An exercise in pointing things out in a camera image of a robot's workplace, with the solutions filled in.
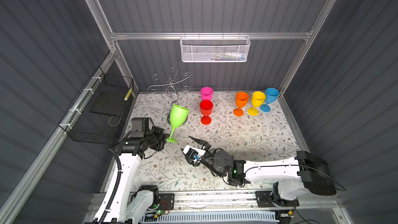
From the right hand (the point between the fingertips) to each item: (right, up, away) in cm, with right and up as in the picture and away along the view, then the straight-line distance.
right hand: (188, 142), depth 66 cm
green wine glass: (-5, +11, +3) cm, 12 cm away
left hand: (-9, +3, +9) cm, 13 cm away
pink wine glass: (+9, +24, +37) cm, 45 cm away
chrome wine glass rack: (-11, +27, +16) cm, 33 cm away
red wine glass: (+8, +15, +26) cm, 31 cm away
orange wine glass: (+31, +20, +31) cm, 48 cm away
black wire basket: (-44, +12, +7) cm, 46 cm away
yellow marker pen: (-34, +22, +15) cm, 43 cm away
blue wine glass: (+50, +23, +31) cm, 63 cm away
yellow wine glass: (+41, +20, +30) cm, 54 cm away
